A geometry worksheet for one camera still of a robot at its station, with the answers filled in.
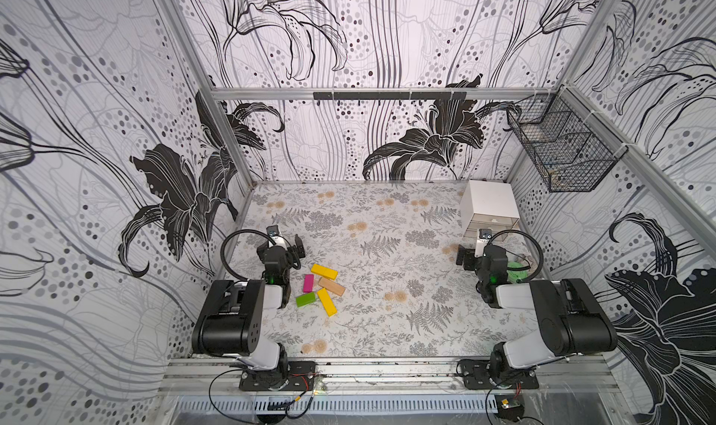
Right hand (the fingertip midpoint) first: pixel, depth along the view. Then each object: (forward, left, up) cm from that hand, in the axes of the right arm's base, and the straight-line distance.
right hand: (477, 243), depth 95 cm
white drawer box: (+9, -3, +9) cm, 14 cm away
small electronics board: (-46, +1, -6) cm, 46 cm away
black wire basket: (+21, -29, +25) cm, 44 cm away
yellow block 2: (-20, +51, -3) cm, 55 cm away
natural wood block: (-15, +50, -2) cm, 52 cm away
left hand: (-1, +66, +3) cm, 66 cm away
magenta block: (-13, +58, -3) cm, 60 cm away
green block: (-19, +58, -2) cm, 61 cm away
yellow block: (-9, +53, -3) cm, 54 cm away
